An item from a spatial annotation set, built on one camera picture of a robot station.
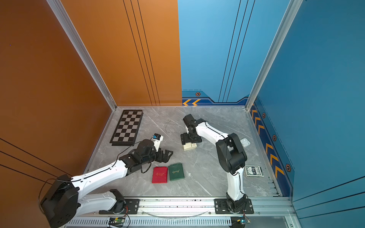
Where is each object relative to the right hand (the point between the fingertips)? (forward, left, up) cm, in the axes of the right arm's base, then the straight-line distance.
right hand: (188, 141), depth 94 cm
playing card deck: (-18, -39, -3) cm, 43 cm away
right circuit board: (-43, -25, -6) cm, 50 cm away
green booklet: (-20, +7, -2) cm, 21 cm away
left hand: (-9, +12, +7) cm, 16 cm away
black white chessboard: (+10, +45, 0) cm, 46 cm away
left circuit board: (-43, +37, -7) cm, 57 cm away
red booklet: (-22, +16, -1) cm, 28 cm away
